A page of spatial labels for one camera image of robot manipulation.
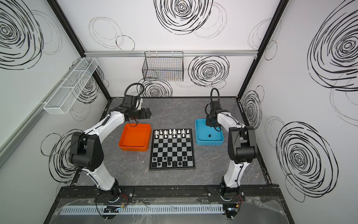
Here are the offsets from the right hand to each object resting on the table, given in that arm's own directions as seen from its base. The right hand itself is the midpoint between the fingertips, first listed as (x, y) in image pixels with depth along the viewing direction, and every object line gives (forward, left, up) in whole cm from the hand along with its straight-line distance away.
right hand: (209, 122), depth 97 cm
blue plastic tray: (-9, +3, -3) cm, 10 cm away
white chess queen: (-6, +28, -3) cm, 28 cm away
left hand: (+2, +43, +8) cm, 44 cm away
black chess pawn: (-8, 0, -6) cm, 9 cm away
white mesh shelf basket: (-6, +83, +28) cm, 88 cm away
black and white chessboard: (-18, +26, -4) cm, 32 cm away
